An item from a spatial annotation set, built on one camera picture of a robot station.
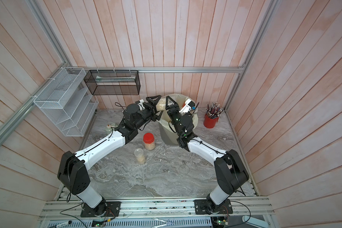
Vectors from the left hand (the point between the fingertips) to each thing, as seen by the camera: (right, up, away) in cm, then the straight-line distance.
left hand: (164, 102), depth 73 cm
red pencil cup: (+33, -11, +31) cm, 46 cm away
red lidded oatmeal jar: (-10, -21, +15) cm, 28 cm away
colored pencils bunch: (+34, -2, +26) cm, 43 cm away
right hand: (+1, +2, +1) cm, 2 cm away
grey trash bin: (+3, -21, +22) cm, 30 cm away
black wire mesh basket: (-38, +19, +29) cm, 52 cm away
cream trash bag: (+8, +4, +15) cm, 18 cm away
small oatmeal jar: (-16, -30, +12) cm, 36 cm away
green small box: (-40, -14, +28) cm, 51 cm away
